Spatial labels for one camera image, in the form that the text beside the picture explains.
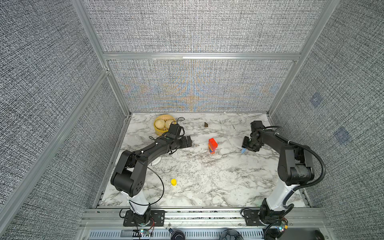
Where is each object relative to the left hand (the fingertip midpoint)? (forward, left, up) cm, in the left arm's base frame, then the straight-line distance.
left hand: (186, 142), depth 94 cm
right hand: (-1, -39, -4) cm, 39 cm away
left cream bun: (+18, +18, -1) cm, 25 cm away
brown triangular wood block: (+20, -16, -7) cm, 27 cm away
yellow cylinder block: (-22, +8, -6) cm, 24 cm away
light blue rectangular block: (-4, -37, -5) cm, 37 cm away
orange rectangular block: (-4, -17, -7) cm, 19 cm away
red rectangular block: (-4, -16, +3) cm, 17 cm away
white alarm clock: (-9, +19, -6) cm, 22 cm away
